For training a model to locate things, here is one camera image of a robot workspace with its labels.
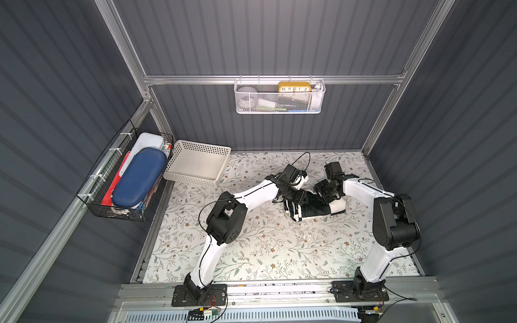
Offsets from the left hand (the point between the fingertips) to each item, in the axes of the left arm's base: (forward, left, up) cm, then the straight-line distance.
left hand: (308, 202), depth 91 cm
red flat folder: (-12, +71, +24) cm, 76 cm away
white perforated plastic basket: (+32, +59, -7) cm, 68 cm away
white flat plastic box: (+13, +68, +26) cm, 74 cm away
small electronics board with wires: (-41, +45, -10) cm, 61 cm away
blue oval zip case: (-4, +63, +25) cm, 68 cm away
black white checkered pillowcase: (-2, -2, +1) cm, 3 cm away
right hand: (+7, -7, -2) cm, 10 cm away
